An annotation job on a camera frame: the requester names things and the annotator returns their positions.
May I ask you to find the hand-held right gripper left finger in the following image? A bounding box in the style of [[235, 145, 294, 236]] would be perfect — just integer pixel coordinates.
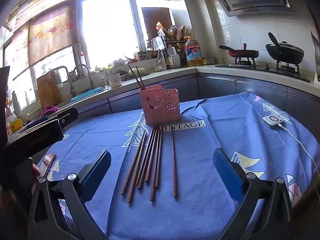
[[27, 150, 112, 240]]

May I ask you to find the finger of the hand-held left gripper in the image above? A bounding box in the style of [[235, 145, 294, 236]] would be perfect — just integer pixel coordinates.
[[47, 107, 79, 127], [25, 116, 49, 130]]

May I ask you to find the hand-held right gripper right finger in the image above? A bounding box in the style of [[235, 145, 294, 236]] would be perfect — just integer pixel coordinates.
[[212, 148, 293, 240]]

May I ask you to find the row of brown chopsticks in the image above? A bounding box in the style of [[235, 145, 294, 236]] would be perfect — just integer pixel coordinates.
[[121, 124, 164, 204]]

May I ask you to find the pink plastic chopstick holder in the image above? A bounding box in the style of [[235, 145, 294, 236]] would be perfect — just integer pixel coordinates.
[[139, 85, 182, 126]]

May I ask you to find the pink cloth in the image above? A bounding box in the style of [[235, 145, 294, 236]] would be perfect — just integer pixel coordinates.
[[41, 105, 59, 117]]

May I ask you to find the yellow container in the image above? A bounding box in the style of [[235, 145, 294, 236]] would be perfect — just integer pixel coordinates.
[[9, 119, 23, 132]]

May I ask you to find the blue plastic basin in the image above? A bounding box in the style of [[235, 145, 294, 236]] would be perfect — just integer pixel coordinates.
[[71, 87, 103, 103]]

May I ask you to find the steel faucet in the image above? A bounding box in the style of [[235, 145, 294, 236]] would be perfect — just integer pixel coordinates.
[[49, 65, 75, 97], [73, 64, 93, 90]]

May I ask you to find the blue printed tablecloth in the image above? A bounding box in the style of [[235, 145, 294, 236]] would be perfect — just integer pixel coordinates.
[[44, 91, 320, 240]]

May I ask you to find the glass kettle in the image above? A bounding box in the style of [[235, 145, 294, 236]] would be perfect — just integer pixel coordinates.
[[10, 90, 22, 114]]

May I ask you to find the wooden cutting board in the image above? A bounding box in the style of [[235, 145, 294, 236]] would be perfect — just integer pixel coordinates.
[[37, 70, 60, 108]]

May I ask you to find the steel sink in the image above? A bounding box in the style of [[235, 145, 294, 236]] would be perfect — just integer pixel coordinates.
[[70, 85, 113, 103]]

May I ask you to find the white mug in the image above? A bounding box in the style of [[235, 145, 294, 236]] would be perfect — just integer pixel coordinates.
[[104, 73, 122, 88]]

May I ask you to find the narrow fruit print blind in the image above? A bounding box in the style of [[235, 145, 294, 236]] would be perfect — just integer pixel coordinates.
[[4, 25, 30, 80]]

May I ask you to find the napa cabbage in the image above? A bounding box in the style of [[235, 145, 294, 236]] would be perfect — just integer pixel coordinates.
[[128, 67, 146, 77]]

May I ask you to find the fruit print roller blind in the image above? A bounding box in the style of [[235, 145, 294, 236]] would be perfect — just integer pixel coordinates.
[[27, 5, 80, 67]]

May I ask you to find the row of spice jars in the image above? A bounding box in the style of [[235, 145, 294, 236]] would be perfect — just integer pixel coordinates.
[[134, 50, 157, 61]]

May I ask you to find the black gas stove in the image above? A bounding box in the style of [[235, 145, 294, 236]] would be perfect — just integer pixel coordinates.
[[215, 57, 310, 82]]

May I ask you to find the steel cleaver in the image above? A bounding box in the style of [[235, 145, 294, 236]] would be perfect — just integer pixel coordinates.
[[152, 36, 165, 52]]

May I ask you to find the red frying pan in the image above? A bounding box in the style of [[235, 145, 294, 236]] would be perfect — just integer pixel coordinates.
[[218, 43, 260, 58]]

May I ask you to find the white plastic jug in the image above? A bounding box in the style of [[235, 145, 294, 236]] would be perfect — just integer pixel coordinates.
[[167, 45, 181, 68]]

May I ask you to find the cooking oil bottle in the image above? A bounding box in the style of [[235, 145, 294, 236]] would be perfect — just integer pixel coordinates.
[[184, 38, 202, 67]]

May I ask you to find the brown board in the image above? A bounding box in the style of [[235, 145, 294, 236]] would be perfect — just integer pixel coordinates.
[[141, 6, 175, 49]]

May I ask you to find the metal spice rack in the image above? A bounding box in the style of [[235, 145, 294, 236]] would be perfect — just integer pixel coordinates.
[[164, 39, 190, 68]]

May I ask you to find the black wok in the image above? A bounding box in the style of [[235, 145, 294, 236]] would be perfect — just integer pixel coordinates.
[[265, 32, 305, 66]]

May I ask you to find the pile of snack packets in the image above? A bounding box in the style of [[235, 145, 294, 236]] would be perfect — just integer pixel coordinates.
[[155, 21, 194, 42]]

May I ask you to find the white cable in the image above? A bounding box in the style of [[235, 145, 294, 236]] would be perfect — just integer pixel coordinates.
[[281, 124, 320, 180]]

